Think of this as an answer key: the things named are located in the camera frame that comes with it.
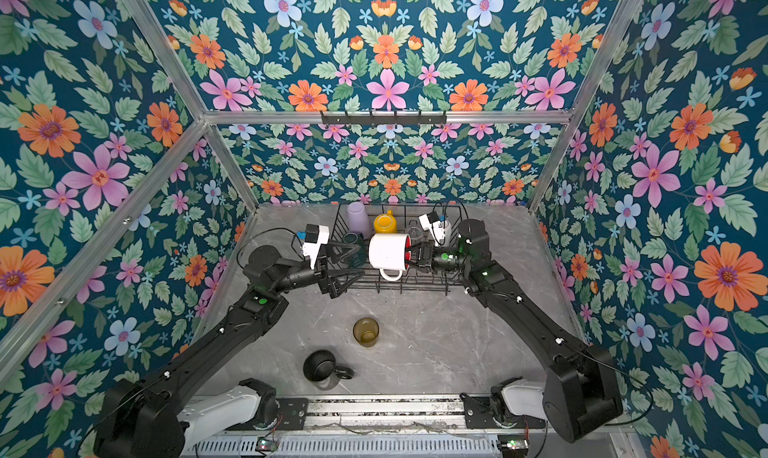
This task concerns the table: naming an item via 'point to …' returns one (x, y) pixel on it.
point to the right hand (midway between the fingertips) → (397, 255)
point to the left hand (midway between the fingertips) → (359, 258)
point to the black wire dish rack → (403, 213)
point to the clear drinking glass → (413, 230)
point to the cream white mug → (442, 233)
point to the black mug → (320, 369)
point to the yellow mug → (385, 223)
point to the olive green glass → (366, 330)
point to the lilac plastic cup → (358, 219)
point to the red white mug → (391, 254)
